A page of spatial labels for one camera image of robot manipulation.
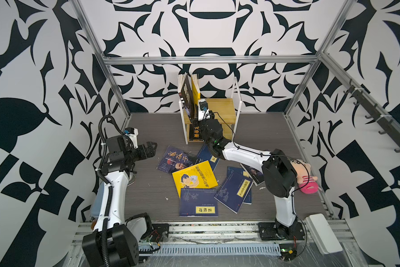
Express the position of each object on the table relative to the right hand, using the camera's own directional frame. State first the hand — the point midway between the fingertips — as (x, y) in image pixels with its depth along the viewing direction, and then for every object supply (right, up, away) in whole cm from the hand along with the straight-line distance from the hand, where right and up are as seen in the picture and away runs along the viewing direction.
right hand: (199, 102), depth 79 cm
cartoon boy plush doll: (+53, -40, +4) cm, 66 cm away
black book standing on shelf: (-6, +3, +2) cm, 7 cm away
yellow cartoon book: (0, -37, +9) cm, 38 cm away
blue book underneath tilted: (+23, -36, +12) cm, 44 cm away
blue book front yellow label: (0, -48, +2) cm, 48 cm away
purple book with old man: (-14, -30, +17) cm, 37 cm away
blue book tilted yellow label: (+17, -44, +5) cm, 47 cm away
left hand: (-26, -20, +1) cm, 32 cm away
